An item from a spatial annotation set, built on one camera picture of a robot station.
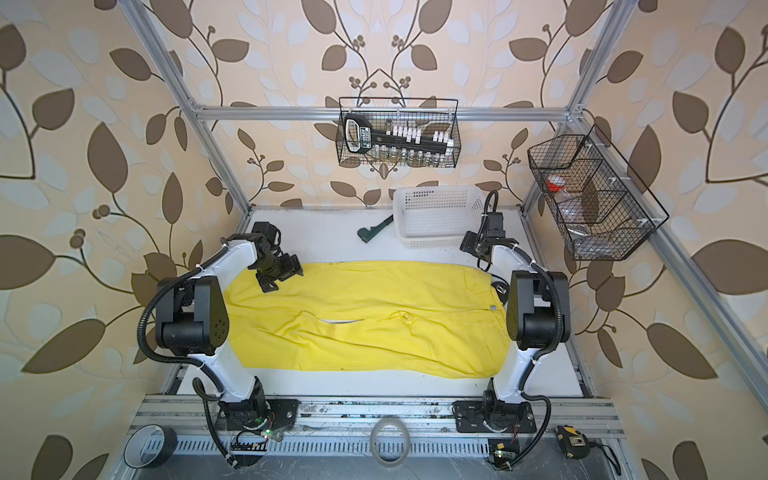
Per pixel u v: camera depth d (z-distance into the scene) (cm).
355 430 73
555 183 81
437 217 119
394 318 90
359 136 86
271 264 80
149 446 71
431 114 91
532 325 50
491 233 77
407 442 68
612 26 73
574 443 69
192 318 49
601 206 74
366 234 112
